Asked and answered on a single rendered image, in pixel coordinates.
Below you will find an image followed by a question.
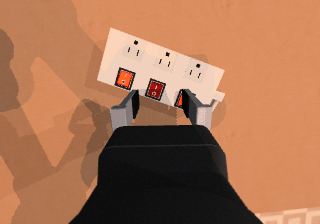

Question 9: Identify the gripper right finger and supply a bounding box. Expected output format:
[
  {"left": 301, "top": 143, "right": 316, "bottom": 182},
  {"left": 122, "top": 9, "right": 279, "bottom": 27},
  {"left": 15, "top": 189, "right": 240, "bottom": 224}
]
[{"left": 181, "top": 89, "right": 213, "bottom": 131}]

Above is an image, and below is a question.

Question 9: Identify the white power strip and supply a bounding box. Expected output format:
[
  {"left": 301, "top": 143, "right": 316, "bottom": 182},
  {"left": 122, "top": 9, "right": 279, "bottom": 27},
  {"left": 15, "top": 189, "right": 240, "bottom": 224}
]
[{"left": 97, "top": 28, "right": 225, "bottom": 112}]

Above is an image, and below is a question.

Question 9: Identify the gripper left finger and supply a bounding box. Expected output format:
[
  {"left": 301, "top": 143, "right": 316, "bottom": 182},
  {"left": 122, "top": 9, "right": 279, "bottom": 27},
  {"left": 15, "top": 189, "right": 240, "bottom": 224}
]
[{"left": 109, "top": 90, "right": 140, "bottom": 133}]

